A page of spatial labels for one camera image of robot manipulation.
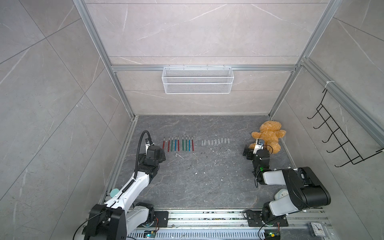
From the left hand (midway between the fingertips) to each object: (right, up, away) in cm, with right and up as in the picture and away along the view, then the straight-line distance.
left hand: (153, 150), depth 86 cm
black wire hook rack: (+92, +4, -22) cm, 95 cm away
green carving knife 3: (+18, +2, +17) cm, 25 cm away
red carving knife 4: (+23, +1, +16) cm, 28 cm away
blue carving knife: (+11, +2, +18) cm, 21 cm away
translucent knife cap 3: (+37, +3, +17) cm, 41 cm away
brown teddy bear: (+76, +11, +12) cm, 77 cm away
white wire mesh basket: (+24, +46, +14) cm, 54 cm away
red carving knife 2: (+6, +1, +16) cm, 18 cm away
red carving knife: (+3, +3, +17) cm, 18 cm away
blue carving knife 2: (+21, +2, +17) cm, 27 cm away
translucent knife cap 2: (+35, +3, +17) cm, 38 cm away
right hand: (+63, +2, +6) cm, 63 cm away
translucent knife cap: (+30, +3, +17) cm, 34 cm away
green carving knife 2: (+16, 0, +16) cm, 23 cm away
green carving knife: (+8, +2, +17) cm, 19 cm away
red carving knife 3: (+13, +2, +16) cm, 21 cm away
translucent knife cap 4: (+39, +3, +17) cm, 43 cm away
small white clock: (+82, -35, -17) cm, 91 cm away
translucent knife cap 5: (+49, +4, +17) cm, 52 cm away
